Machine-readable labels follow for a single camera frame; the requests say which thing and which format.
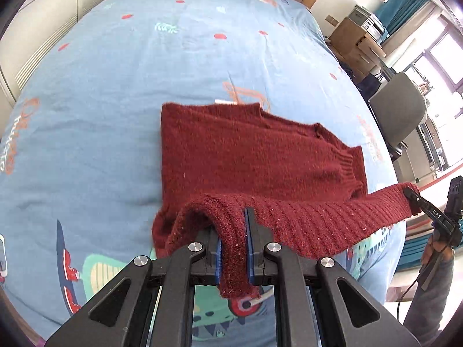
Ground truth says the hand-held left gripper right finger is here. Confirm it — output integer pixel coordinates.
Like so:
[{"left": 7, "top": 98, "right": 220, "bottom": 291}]
[{"left": 244, "top": 207, "right": 422, "bottom": 347}]

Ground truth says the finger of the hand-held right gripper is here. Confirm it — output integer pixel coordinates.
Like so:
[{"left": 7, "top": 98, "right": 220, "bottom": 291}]
[{"left": 403, "top": 184, "right": 457, "bottom": 235}]

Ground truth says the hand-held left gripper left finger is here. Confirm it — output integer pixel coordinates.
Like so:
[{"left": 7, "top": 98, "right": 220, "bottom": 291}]
[{"left": 45, "top": 228, "right": 222, "bottom": 347}]

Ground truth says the dark red knit sweater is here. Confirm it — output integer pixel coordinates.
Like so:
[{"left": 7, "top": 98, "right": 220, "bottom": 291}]
[{"left": 151, "top": 102, "right": 422, "bottom": 300}]

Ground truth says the person's right forearm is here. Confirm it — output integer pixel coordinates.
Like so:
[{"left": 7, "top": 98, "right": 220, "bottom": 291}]
[{"left": 402, "top": 256, "right": 457, "bottom": 335}]

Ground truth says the person's right hand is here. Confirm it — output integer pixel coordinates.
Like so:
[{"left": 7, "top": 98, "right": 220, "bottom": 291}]
[{"left": 423, "top": 234, "right": 455, "bottom": 272}]

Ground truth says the grey chair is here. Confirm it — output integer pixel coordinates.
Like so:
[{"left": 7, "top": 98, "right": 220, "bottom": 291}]
[{"left": 368, "top": 71, "right": 429, "bottom": 158}]

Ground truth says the window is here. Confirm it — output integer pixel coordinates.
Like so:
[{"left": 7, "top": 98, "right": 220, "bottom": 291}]
[{"left": 412, "top": 18, "right": 463, "bottom": 95}]

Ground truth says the wooden cabinet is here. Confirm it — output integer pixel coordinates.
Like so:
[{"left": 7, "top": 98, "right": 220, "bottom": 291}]
[{"left": 328, "top": 17, "right": 387, "bottom": 82}]

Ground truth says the grey white printer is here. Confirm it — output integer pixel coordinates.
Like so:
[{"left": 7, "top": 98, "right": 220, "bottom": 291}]
[{"left": 348, "top": 5, "right": 390, "bottom": 38}]

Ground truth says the teal curtain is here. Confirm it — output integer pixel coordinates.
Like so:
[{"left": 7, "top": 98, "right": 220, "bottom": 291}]
[{"left": 374, "top": 0, "right": 436, "bottom": 35}]

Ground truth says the bed with blue printed sheet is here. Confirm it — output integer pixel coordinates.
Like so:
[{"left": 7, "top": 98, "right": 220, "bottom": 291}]
[{"left": 0, "top": 0, "right": 407, "bottom": 347}]

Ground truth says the white wardrobe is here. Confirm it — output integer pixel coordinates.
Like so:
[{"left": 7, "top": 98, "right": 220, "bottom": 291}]
[{"left": 0, "top": 0, "right": 109, "bottom": 102}]

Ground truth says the black cable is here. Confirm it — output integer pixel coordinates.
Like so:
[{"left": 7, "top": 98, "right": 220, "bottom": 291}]
[{"left": 396, "top": 274, "right": 425, "bottom": 323}]

